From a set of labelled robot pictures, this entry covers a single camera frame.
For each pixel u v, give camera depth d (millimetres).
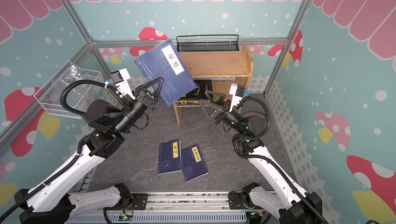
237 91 485
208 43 893
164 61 484
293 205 386
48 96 645
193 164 855
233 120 523
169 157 872
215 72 712
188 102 835
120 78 426
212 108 482
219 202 761
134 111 445
